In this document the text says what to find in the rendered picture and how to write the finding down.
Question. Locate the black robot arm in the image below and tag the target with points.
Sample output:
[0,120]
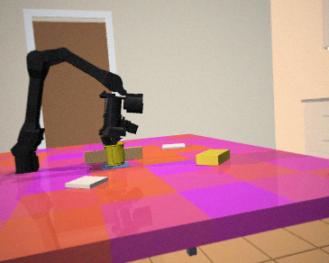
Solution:
[38,64]

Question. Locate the yellow block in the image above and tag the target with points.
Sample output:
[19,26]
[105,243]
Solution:
[212,157]

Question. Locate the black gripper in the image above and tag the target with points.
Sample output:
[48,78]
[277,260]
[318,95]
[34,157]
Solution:
[111,131]

